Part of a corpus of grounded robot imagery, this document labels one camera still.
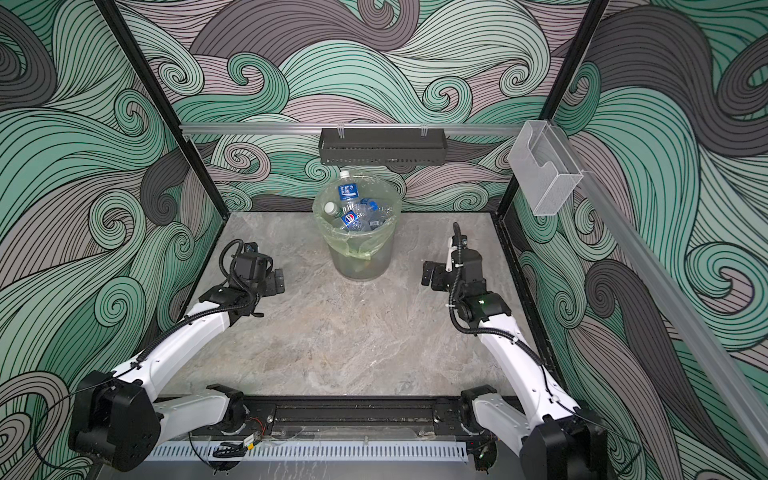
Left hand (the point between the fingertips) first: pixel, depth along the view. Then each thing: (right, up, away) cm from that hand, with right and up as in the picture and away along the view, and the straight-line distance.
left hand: (264, 274), depth 85 cm
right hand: (+51, +3, -4) cm, 51 cm away
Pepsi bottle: (+25, +16, -1) cm, 30 cm away
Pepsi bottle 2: (+32, +17, +3) cm, 36 cm away
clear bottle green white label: (+19, +20, +6) cm, 28 cm away
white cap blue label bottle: (+24, +25, +5) cm, 35 cm away
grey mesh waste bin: (+26, +1, +10) cm, 28 cm away
